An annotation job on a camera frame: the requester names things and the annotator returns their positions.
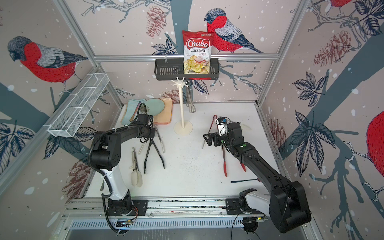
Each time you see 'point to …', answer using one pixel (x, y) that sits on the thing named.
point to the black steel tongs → (152, 141)
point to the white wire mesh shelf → (72, 118)
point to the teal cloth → (133, 107)
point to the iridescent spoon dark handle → (232, 181)
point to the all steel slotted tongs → (189, 102)
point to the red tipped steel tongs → (225, 167)
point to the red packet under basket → (199, 78)
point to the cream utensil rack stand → (182, 127)
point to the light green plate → (155, 107)
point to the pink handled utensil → (138, 103)
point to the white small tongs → (161, 143)
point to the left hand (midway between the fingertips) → (154, 129)
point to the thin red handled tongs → (217, 128)
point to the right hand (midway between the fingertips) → (210, 133)
